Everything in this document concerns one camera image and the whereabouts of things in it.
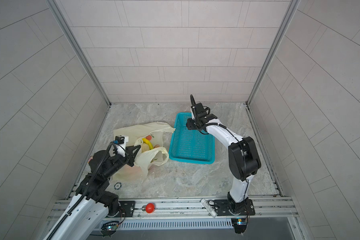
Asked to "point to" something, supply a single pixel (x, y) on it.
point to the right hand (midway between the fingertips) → (188, 123)
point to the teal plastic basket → (190, 146)
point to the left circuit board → (109, 228)
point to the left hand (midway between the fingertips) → (143, 145)
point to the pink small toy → (91, 157)
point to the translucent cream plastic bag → (156, 157)
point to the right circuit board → (240, 224)
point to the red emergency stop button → (149, 208)
